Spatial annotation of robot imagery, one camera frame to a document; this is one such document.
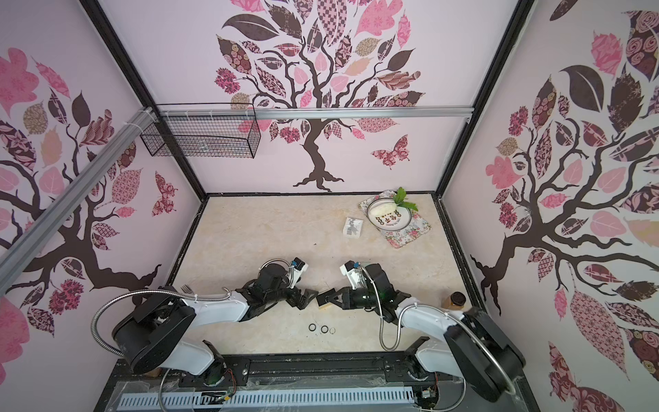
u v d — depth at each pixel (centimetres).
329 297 81
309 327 82
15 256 50
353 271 78
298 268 77
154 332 44
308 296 79
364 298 72
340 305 76
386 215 110
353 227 104
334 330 81
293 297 78
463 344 43
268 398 70
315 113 93
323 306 85
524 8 68
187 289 90
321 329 81
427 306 56
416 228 107
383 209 109
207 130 95
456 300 78
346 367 76
